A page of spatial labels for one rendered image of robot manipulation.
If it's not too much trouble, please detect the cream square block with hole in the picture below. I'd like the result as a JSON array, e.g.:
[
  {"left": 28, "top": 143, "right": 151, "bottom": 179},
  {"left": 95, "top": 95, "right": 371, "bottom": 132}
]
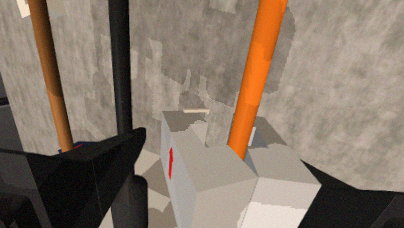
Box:
[{"left": 17, "top": 0, "right": 67, "bottom": 20}]

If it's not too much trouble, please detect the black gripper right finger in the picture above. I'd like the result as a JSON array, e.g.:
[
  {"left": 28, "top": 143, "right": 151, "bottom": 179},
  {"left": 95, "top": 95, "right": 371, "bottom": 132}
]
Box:
[{"left": 297, "top": 159, "right": 404, "bottom": 228}]

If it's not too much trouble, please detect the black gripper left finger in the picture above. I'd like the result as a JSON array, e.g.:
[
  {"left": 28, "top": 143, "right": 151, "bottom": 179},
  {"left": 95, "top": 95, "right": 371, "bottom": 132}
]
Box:
[{"left": 0, "top": 127, "right": 146, "bottom": 228}]

